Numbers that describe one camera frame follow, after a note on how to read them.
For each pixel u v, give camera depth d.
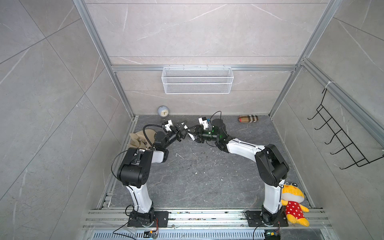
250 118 1.14
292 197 0.75
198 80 1.01
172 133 0.80
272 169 0.51
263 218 0.66
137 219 0.68
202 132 0.77
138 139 1.01
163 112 1.14
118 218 0.75
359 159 0.59
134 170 0.50
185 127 0.82
